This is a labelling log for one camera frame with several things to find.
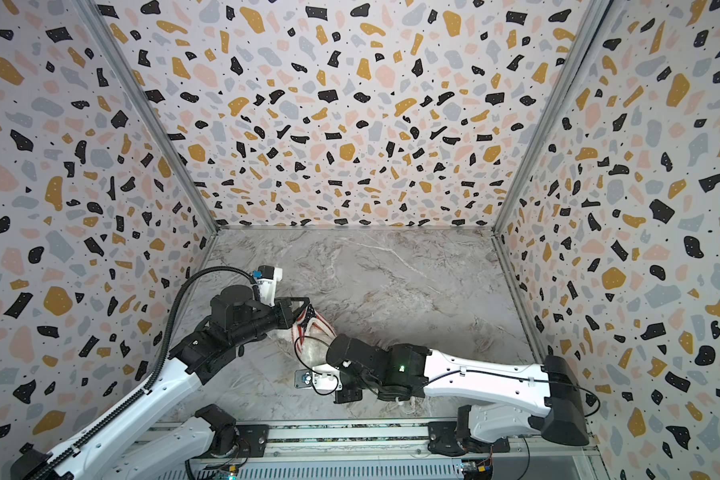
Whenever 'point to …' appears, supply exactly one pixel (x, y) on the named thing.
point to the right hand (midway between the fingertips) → (321, 371)
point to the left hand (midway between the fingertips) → (312, 296)
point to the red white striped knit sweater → (301, 325)
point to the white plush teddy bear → (313, 349)
